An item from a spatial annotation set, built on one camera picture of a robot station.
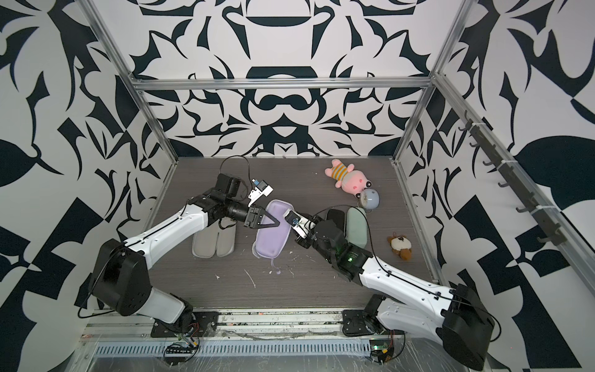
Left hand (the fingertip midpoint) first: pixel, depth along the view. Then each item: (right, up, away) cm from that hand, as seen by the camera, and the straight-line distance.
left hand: (277, 221), depth 74 cm
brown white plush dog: (+45, -11, +15) cm, 49 cm away
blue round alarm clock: (+37, +6, +23) cm, 44 cm away
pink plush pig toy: (+31, +13, +30) cm, 45 cm away
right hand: (+6, +3, +1) cm, 7 cm away
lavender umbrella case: (-1, -5, -3) cm, 6 cm away
